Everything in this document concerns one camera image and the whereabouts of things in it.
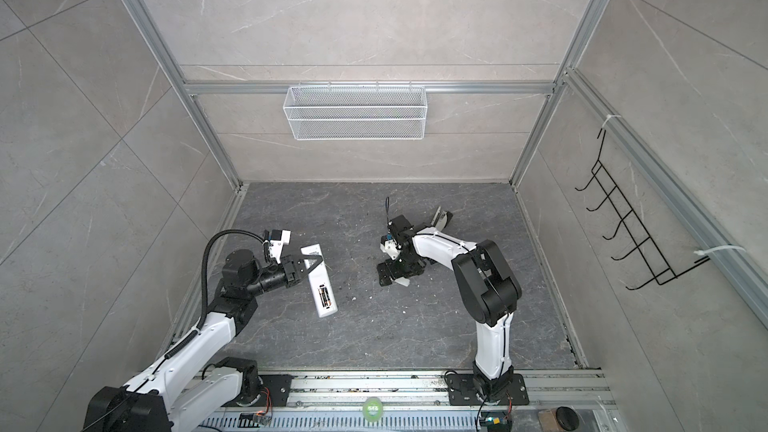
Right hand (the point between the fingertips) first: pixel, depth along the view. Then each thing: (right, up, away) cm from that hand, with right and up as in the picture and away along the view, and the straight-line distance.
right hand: (394, 276), depth 93 cm
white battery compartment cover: (+3, -1, -4) cm, 5 cm away
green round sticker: (-6, -28, -22) cm, 36 cm away
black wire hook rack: (+54, +9, -33) cm, 64 cm away
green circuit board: (+24, -29, -23) cm, 44 cm away
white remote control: (-19, +3, -20) cm, 27 cm away
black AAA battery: (-18, 0, -21) cm, 28 cm away
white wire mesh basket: (-13, +54, +7) cm, 57 cm away
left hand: (-19, +9, -18) cm, 28 cm away
